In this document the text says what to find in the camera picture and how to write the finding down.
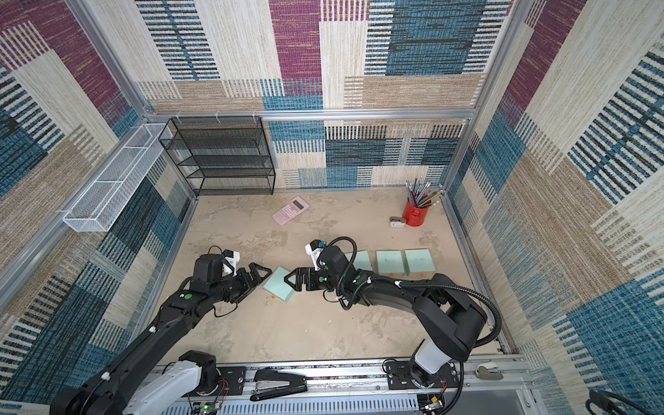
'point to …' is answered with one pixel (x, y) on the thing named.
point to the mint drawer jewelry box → (418, 264)
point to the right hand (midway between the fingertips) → (299, 281)
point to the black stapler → (271, 383)
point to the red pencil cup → (414, 215)
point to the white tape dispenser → (397, 222)
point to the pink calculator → (290, 211)
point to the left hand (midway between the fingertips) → (265, 277)
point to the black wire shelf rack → (225, 152)
